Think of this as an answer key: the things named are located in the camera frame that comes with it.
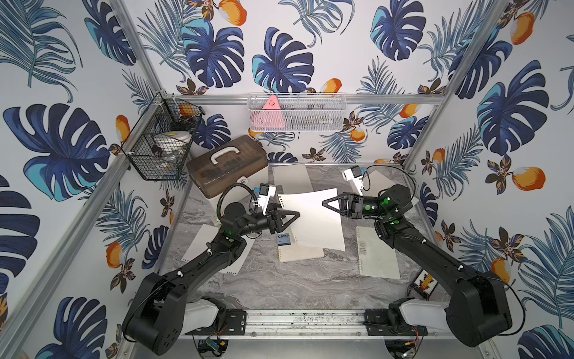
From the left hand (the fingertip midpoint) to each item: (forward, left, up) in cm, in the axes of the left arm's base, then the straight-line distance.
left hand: (296, 210), depth 69 cm
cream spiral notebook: (+39, +2, -29) cm, 49 cm away
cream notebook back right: (+41, -41, -31) cm, 66 cm away
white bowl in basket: (+22, +46, +6) cm, 51 cm away
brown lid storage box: (+26, +35, -12) cm, 45 cm away
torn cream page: (-4, -6, -2) cm, 8 cm away
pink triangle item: (+40, +12, +7) cm, 43 cm away
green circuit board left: (-33, +24, -31) cm, 52 cm away
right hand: (-1, -8, +5) cm, 9 cm away
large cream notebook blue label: (0, +2, -28) cm, 28 cm away
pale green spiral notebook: (-1, -33, -27) cm, 43 cm away
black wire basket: (+22, +52, +3) cm, 57 cm away
